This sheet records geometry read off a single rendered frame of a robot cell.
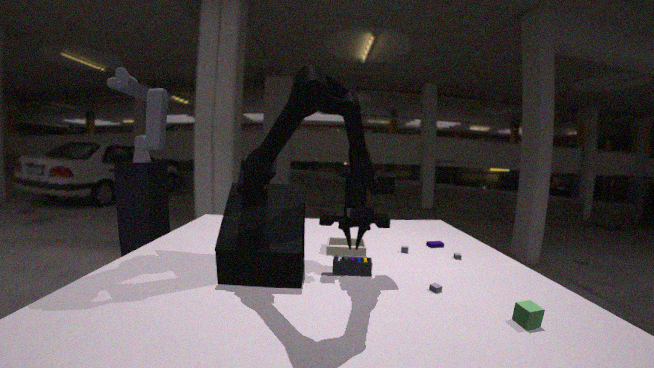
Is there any small green cube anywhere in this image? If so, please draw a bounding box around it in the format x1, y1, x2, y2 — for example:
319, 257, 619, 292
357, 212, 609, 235
512, 300, 545, 330

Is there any beige shallow tray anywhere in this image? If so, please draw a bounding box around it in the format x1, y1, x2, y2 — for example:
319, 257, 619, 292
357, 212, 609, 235
326, 237, 366, 256

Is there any violet rectangular block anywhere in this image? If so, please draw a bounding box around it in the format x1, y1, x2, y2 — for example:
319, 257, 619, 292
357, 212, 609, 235
426, 241, 444, 248

